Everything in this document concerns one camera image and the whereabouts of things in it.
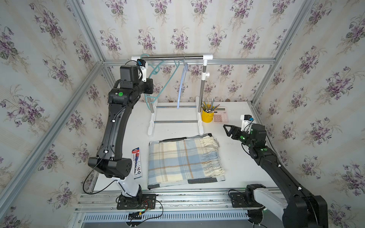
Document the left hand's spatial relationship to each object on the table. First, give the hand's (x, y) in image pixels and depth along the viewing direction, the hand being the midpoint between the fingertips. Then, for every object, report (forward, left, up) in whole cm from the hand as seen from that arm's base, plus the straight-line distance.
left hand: (154, 81), depth 70 cm
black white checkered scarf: (-25, -23, -40) cm, 53 cm away
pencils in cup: (+12, -35, -33) cm, 49 cm away
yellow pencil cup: (+6, -33, -36) cm, 49 cm away
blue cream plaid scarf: (-25, -23, -40) cm, 53 cm away
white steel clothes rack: (+12, -27, -25) cm, 39 cm away
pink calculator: (+11, -45, -40) cm, 62 cm away
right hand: (-12, -42, -23) cm, 49 cm away
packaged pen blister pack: (-26, +13, -42) cm, 51 cm away
